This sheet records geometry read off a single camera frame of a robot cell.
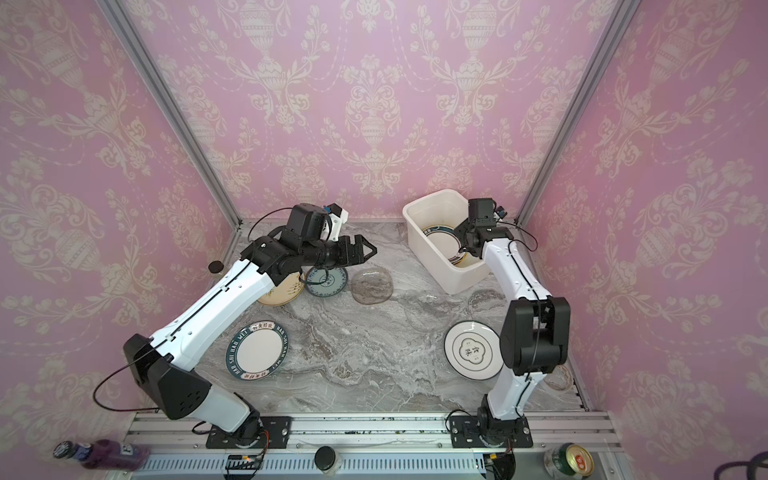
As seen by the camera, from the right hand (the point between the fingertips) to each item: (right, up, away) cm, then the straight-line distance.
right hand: (464, 230), depth 91 cm
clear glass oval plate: (-29, -18, +11) cm, 36 cm away
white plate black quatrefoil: (+2, -35, -4) cm, 36 cm away
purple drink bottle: (-84, -50, -27) cm, 102 cm away
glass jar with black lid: (-79, -11, +5) cm, 80 cm away
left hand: (-28, -7, -19) cm, 35 cm away
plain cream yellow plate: (+5, -10, +16) cm, 19 cm away
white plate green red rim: (-2, -2, +19) cm, 19 cm away
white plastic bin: (-4, +9, +18) cm, 21 cm away
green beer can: (+14, -50, -29) cm, 60 cm away
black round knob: (-36, -51, -28) cm, 68 cm away
